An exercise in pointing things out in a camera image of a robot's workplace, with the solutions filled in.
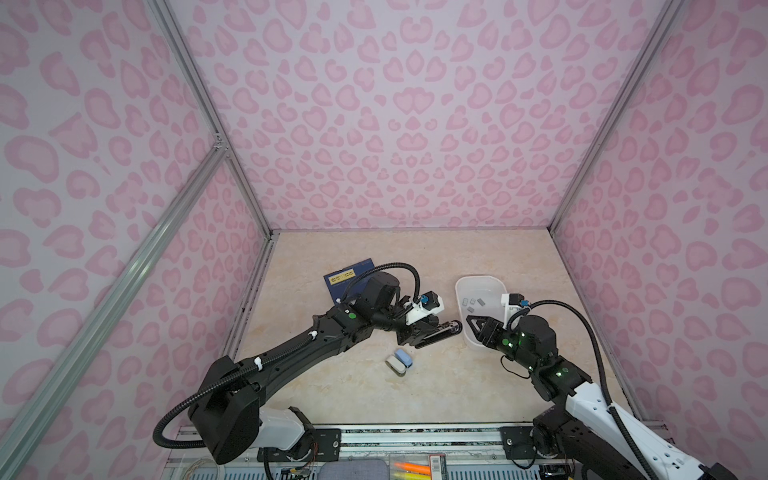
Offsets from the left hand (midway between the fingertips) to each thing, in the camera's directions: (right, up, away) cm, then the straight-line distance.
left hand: (436, 317), depth 73 cm
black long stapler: (+3, -4, +2) cm, 5 cm away
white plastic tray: (+18, +1, +27) cm, 33 cm away
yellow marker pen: (-6, -36, -4) cm, 37 cm away
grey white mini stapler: (-10, -16, +11) cm, 22 cm away
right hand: (+10, -2, +4) cm, 11 cm away
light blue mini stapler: (-7, -14, +12) cm, 20 cm away
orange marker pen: (-6, -34, -4) cm, 35 cm away
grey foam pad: (-19, -33, -5) cm, 39 cm away
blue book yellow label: (-30, +6, +30) cm, 43 cm away
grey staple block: (+16, 0, +27) cm, 32 cm away
